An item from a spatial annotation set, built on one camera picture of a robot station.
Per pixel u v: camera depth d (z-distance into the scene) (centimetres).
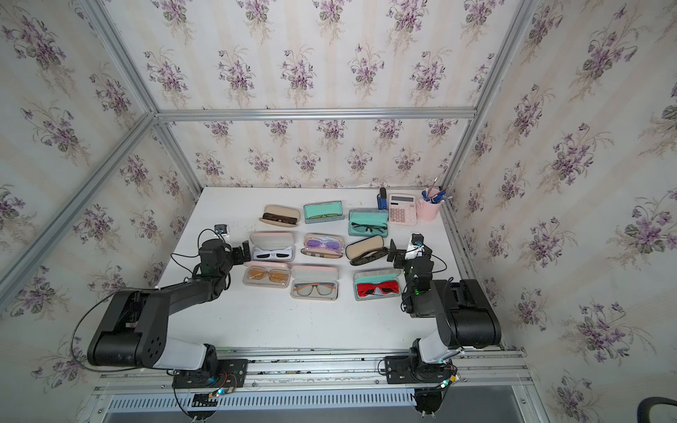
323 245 98
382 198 113
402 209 111
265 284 92
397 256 82
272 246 101
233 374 72
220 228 80
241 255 85
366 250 97
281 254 98
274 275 93
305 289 90
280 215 108
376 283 91
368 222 106
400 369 73
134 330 44
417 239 76
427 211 106
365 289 88
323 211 109
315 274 91
